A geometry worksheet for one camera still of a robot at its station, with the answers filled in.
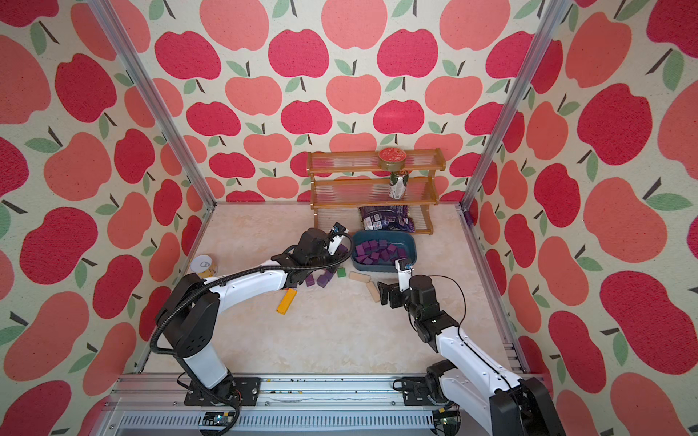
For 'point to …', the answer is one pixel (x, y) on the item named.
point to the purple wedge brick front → (360, 250)
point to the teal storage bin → (379, 250)
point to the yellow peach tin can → (204, 266)
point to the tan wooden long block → (374, 293)
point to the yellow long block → (286, 302)
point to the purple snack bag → (387, 218)
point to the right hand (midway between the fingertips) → (395, 284)
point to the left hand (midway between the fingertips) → (346, 255)
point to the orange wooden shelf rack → (351, 193)
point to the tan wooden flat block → (358, 276)
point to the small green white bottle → (397, 183)
